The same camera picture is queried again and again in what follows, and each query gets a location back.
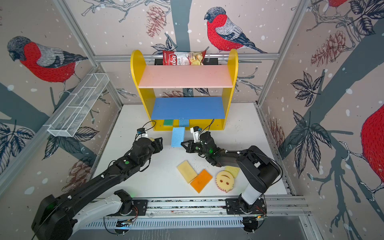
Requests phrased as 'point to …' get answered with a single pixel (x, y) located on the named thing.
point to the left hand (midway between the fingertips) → (158, 139)
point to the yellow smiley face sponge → (225, 180)
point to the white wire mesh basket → (76, 108)
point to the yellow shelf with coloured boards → (184, 96)
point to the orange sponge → (200, 183)
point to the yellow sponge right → (234, 170)
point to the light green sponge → (168, 122)
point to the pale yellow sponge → (187, 171)
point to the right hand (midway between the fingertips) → (180, 146)
